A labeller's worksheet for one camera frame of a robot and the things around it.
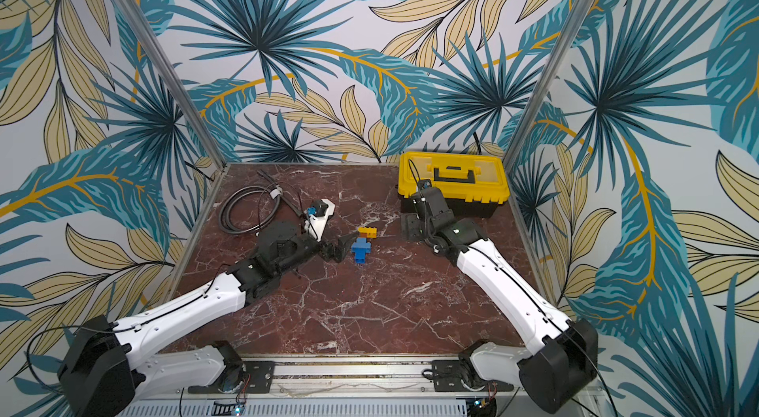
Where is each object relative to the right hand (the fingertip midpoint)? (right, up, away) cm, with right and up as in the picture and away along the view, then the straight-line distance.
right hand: (419, 219), depth 80 cm
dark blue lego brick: (-17, -14, +13) cm, 25 cm away
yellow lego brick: (-13, -6, +16) cm, 21 cm away
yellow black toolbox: (+19, +10, +14) cm, 25 cm away
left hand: (-19, -2, -5) cm, 20 cm away
